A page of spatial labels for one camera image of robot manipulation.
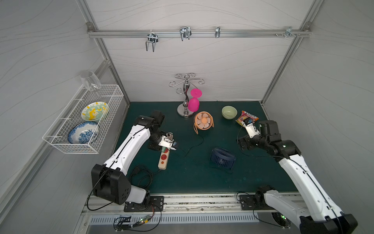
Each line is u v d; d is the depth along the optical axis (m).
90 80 0.64
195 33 0.78
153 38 0.78
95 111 0.70
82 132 0.63
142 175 0.82
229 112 1.11
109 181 0.40
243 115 1.08
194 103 0.96
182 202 0.75
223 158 0.79
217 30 0.72
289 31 0.77
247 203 0.73
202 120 0.98
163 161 0.86
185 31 0.76
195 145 0.97
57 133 0.56
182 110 1.14
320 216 0.38
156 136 0.65
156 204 0.73
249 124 0.65
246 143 0.66
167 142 0.68
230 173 0.83
